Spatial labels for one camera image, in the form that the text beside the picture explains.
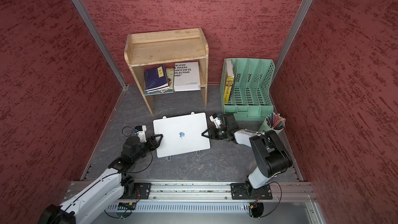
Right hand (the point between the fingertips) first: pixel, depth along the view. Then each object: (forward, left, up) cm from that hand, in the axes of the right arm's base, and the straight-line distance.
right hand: (203, 137), depth 88 cm
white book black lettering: (+30, +9, +20) cm, 37 cm away
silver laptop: (0, +13, +3) cm, 13 cm away
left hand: (-2, +24, +2) cm, 24 cm away
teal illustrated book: (+38, +21, +18) cm, 47 cm away
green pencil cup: (+2, -34, +7) cm, 35 cm away
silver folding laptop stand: (-8, +3, -3) cm, 9 cm away
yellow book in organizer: (+28, -16, +10) cm, 34 cm away
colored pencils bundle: (+5, -41, +7) cm, 42 cm away
